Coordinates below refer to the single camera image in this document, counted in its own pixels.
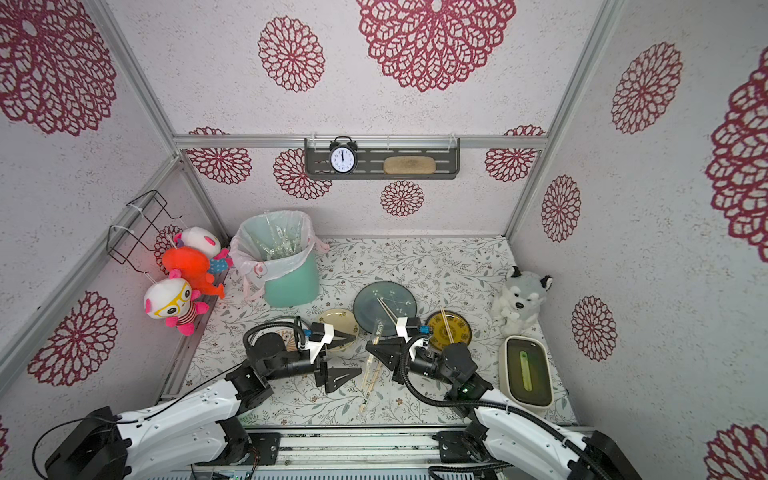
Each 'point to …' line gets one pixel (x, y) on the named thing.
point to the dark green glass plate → (368, 309)
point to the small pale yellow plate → (343, 321)
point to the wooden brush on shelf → (409, 165)
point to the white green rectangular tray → (525, 373)
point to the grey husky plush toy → (517, 309)
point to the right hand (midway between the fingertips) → (368, 347)
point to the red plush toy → (192, 265)
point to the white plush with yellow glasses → (174, 300)
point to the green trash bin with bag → (274, 252)
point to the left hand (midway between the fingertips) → (357, 354)
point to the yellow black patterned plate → (459, 327)
